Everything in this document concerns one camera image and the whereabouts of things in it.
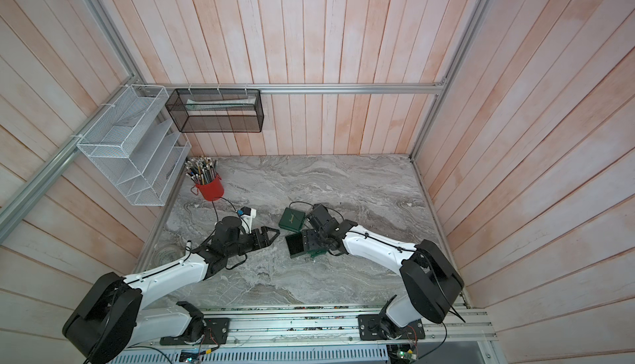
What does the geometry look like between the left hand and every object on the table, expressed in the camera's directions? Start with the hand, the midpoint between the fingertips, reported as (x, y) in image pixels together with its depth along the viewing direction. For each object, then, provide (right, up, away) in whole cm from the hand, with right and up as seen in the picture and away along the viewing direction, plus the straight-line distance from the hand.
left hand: (273, 237), depth 85 cm
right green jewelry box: (+8, -3, +1) cm, 8 cm away
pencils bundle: (-29, +25, +8) cm, 39 cm away
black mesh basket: (-28, +51, +19) cm, 61 cm away
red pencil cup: (-28, +16, +17) cm, 37 cm away
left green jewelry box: (+6, +5, +10) cm, 13 cm away
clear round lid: (-39, -7, +3) cm, 40 cm away
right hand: (+14, -1, +3) cm, 14 cm away
